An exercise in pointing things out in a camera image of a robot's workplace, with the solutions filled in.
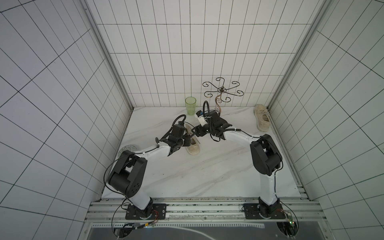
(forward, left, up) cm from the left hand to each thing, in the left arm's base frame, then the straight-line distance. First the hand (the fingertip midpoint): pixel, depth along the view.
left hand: (187, 140), depth 93 cm
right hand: (+10, -7, +4) cm, 13 cm away
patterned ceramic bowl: (-4, +37, -3) cm, 37 cm away
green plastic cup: (+30, -1, +5) cm, 30 cm away
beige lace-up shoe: (-5, -5, 0) cm, 7 cm away
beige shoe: (+19, -54, 0) cm, 57 cm away
